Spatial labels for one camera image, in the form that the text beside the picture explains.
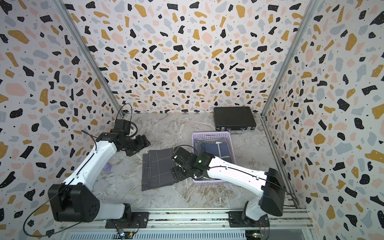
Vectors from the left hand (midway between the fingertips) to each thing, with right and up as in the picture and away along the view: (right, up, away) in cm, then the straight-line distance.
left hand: (147, 145), depth 83 cm
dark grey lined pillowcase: (+3, -15, +7) cm, 17 cm away
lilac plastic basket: (+46, +5, +20) cm, 50 cm away
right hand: (+18, -13, -10) cm, 24 cm away
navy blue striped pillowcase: (+41, -4, +12) cm, 43 cm away
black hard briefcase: (+57, +17, +37) cm, 70 cm away
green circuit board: (-6, -41, -13) cm, 43 cm away
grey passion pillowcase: (+28, 0, +15) cm, 32 cm away
